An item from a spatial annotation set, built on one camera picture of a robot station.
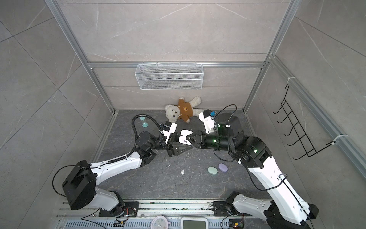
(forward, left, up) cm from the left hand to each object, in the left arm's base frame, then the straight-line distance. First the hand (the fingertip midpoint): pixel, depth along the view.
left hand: (192, 143), depth 58 cm
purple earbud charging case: (+2, -21, -34) cm, 40 cm away
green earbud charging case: (+1, -14, -35) cm, 38 cm away
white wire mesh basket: (+60, +12, -7) cm, 62 cm away
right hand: (+1, +2, +2) cm, 3 cm away
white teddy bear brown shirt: (+47, +1, -30) cm, 55 cm away
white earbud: (+1, +4, -36) cm, 36 cm away
